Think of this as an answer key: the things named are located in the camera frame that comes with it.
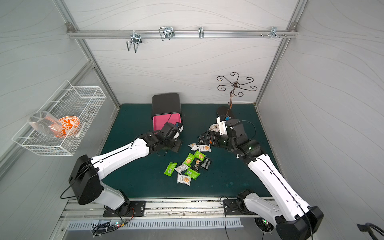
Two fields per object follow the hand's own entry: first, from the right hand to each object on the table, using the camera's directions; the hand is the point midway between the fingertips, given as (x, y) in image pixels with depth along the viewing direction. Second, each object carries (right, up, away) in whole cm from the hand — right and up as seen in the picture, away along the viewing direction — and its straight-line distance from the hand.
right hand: (208, 136), depth 72 cm
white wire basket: (-69, +18, +7) cm, 71 cm away
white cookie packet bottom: (-13, -25, +10) cm, 30 cm away
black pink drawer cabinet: (-30, +16, +47) cm, 58 cm away
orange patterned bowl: (-63, +5, -7) cm, 64 cm away
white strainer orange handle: (+7, +2, +30) cm, 31 cm away
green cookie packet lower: (-8, -23, +12) cm, 27 cm away
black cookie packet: (-6, -18, +14) cm, 24 cm away
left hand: (-15, -6, +10) cm, 19 cm away
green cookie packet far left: (-21, -20, +12) cm, 32 cm away
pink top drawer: (-29, +7, +18) cm, 34 cm away
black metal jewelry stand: (+17, +29, +16) cm, 37 cm away
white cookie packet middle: (-14, -20, +13) cm, 28 cm away
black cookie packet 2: (0, -18, +16) cm, 24 cm away
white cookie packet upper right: (0, -11, +22) cm, 25 cm away
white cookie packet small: (-7, -9, +21) cm, 25 cm away
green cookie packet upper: (-4, -15, +19) cm, 24 cm away
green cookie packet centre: (-10, -17, +17) cm, 26 cm away
